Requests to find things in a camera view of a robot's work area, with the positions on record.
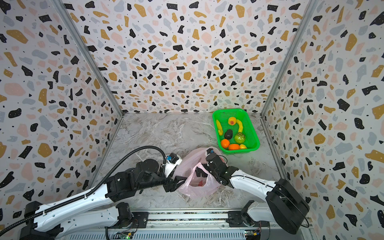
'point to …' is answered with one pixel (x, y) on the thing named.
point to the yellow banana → (240, 125)
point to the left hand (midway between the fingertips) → (184, 173)
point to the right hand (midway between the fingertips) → (198, 166)
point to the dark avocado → (228, 134)
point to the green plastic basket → (252, 141)
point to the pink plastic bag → (194, 186)
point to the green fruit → (240, 137)
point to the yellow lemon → (242, 146)
